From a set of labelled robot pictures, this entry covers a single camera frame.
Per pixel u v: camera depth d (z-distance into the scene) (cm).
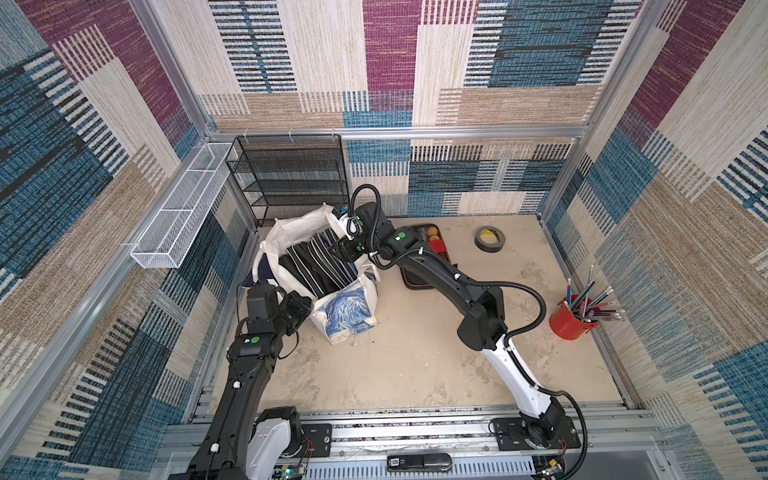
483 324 58
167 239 71
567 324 88
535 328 55
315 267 87
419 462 67
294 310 71
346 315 82
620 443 73
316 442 73
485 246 111
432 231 114
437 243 112
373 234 67
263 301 60
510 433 74
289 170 108
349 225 77
